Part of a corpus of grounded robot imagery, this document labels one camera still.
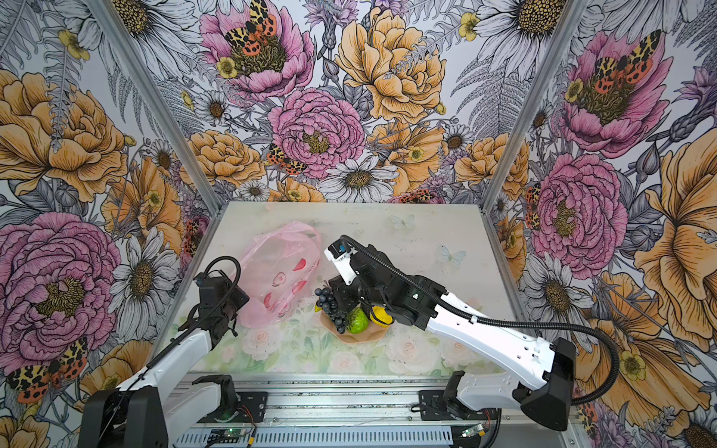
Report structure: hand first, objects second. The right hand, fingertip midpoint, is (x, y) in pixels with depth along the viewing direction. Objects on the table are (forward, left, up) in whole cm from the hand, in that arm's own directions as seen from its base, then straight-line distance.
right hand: (333, 290), depth 68 cm
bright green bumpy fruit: (0, -5, -19) cm, 20 cm away
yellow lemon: (+1, -12, -17) cm, 21 cm away
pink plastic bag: (+23, +24, -25) cm, 42 cm away
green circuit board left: (-25, +28, -26) cm, 45 cm away
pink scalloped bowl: (-1, -9, -24) cm, 25 cm away
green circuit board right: (-26, -33, -27) cm, 50 cm away
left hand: (+9, +32, -20) cm, 39 cm away
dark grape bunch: (-2, +2, -3) cm, 4 cm away
